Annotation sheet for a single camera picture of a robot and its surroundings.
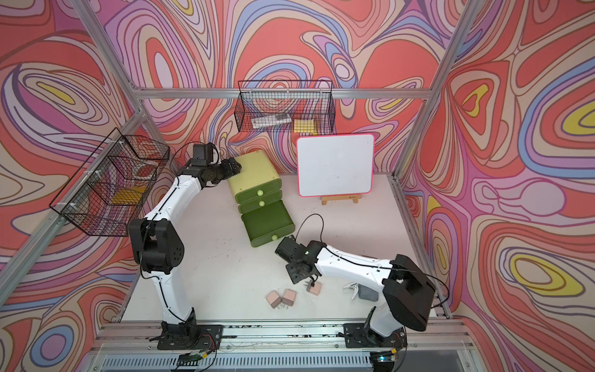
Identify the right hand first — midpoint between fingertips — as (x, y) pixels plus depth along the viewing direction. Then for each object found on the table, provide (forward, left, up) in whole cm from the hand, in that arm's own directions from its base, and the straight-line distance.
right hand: (303, 274), depth 82 cm
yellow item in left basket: (+17, +54, +27) cm, 63 cm away
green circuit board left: (-23, +36, -5) cm, 43 cm away
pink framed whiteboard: (+44, -16, +12) cm, 48 cm away
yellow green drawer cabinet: (+28, +17, +15) cm, 36 cm away
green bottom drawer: (+23, +14, -2) cm, 27 cm away
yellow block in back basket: (+49, -4, +29) cm, 57 cm away
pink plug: (-7, +11, -4) cm, 13 cm away
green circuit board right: (-25, -24, -8) cm, 35 cm away
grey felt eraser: (-6, -22, -3) cm, 23 cm away
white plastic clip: (-4, -18, -4) cm, 19 cm away
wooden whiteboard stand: (+36, -13, 0) cm, 38 cm away
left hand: (+39, +26, +17) cm, 50 cm away
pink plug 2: (-7, +5, -3) cm, 9 cm away
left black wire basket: (+18, +63, +25) cm, 70 cm away
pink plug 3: (-4, -4, -5) cm, 7 cm away
